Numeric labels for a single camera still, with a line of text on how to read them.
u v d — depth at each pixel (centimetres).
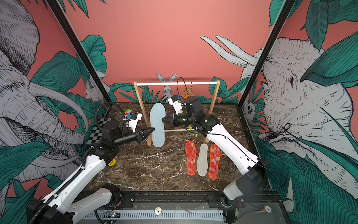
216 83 69
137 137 61
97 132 98
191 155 91
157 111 67
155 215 70
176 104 62
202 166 86
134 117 62
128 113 107
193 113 53
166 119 66
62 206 39
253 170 40
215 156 90
